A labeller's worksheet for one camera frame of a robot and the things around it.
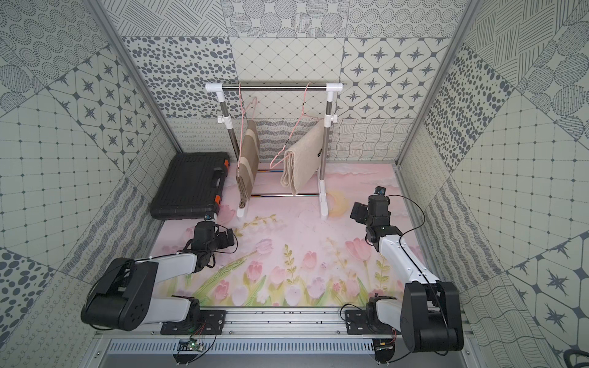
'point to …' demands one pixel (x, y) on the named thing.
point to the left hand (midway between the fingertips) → (216, 228)
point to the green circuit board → (189, 345)
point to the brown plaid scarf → (248, 171)
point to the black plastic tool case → (191, 187)
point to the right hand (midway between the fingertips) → (368, 210)
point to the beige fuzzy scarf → (302, 159)
